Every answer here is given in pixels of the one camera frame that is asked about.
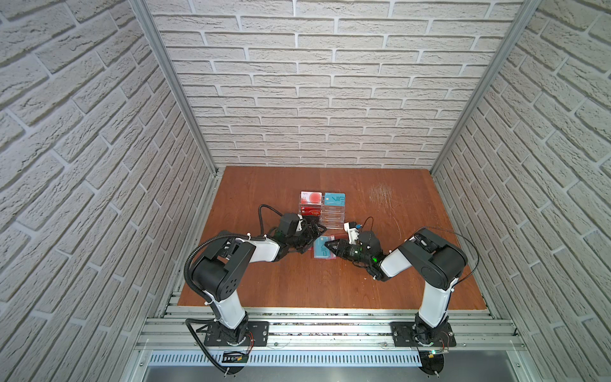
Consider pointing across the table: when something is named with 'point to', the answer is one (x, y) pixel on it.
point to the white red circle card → (310, 197)
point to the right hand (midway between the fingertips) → (326, 244)
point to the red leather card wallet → (332, 238)
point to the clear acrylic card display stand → (330, 206)
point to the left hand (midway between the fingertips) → (323, 232)
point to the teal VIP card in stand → (335, 199)
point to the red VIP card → (311, 211)
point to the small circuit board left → (235, 356)
